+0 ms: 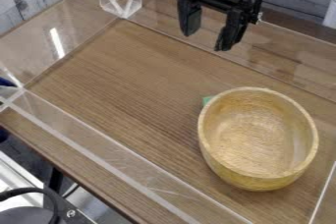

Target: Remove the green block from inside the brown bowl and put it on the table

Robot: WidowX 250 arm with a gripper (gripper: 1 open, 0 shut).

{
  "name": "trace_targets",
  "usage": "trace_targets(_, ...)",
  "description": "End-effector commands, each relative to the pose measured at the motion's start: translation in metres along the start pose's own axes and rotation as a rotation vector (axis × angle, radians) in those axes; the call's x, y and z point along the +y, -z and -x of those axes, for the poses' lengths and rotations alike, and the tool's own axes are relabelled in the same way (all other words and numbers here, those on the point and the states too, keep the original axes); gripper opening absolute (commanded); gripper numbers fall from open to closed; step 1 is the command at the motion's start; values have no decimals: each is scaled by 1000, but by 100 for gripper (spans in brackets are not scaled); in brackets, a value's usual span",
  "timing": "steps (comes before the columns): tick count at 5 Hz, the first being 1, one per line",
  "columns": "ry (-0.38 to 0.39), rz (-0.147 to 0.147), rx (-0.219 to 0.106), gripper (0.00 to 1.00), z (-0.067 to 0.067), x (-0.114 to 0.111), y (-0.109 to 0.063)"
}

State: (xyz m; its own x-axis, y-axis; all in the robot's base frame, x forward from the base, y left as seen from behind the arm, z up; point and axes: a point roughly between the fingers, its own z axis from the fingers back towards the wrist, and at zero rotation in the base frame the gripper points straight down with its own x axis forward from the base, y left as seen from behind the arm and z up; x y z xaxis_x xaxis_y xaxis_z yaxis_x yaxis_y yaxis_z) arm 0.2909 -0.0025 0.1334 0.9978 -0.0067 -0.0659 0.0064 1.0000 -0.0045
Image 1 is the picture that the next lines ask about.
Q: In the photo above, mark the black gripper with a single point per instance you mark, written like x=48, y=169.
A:
x=247, y=12

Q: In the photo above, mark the green block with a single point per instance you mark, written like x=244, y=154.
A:
x=207, y=100

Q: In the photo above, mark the light wooden bowl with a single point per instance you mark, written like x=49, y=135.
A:
x=257, y=138

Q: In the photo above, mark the blue object behind acrylic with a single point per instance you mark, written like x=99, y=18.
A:
x=5, y=82

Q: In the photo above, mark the clear acrylic corner bracket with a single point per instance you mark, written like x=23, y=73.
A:
x=121, y=8

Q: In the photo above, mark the clear acrylic enclosure wall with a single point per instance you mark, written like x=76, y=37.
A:
x=107, y=103

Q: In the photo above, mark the black metal table bracket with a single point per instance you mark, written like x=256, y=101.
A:
x=68, y=213

